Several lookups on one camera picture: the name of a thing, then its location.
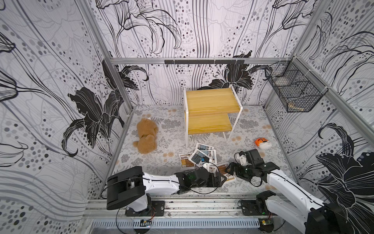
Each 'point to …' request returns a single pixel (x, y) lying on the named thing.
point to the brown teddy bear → (147, 130)
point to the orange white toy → (263, 143)
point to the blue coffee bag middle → (212, 153)
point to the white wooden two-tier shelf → (211, 110)
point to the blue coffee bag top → (196, 157)
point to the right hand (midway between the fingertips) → (231, 171)
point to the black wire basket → (298, 88)
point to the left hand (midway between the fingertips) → (220, 183)
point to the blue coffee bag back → (201, 146)
